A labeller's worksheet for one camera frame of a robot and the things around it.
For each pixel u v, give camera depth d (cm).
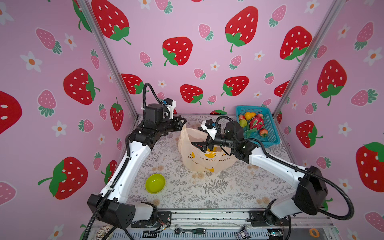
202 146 63
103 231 69
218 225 73
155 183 86
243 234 68
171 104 63
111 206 38
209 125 59
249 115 113
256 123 104
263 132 105
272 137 100
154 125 52
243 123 110
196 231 70
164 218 75
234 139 57
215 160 73
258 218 73
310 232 70
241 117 114
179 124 61
